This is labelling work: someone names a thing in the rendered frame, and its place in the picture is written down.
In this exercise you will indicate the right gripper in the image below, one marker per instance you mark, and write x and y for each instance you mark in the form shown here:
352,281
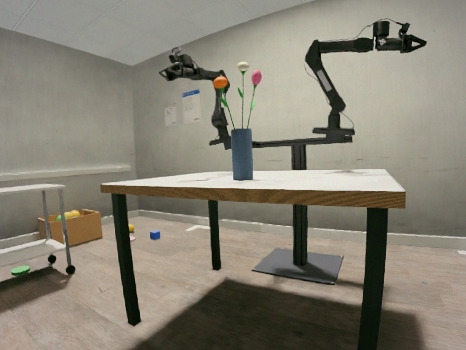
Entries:
171,74

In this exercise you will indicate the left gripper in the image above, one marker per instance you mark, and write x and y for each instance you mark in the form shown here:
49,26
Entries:
396,44

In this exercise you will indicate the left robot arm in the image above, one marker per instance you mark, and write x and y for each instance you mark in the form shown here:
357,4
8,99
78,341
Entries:
359,45

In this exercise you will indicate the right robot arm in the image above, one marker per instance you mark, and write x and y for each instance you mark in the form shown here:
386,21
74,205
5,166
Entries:
218,118

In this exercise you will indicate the blue-grey hollow cylinder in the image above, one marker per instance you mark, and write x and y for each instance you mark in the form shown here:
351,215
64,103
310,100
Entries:
242,156

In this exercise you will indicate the pink tulip with green stem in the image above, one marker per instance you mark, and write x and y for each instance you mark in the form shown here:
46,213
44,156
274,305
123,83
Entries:
256,78

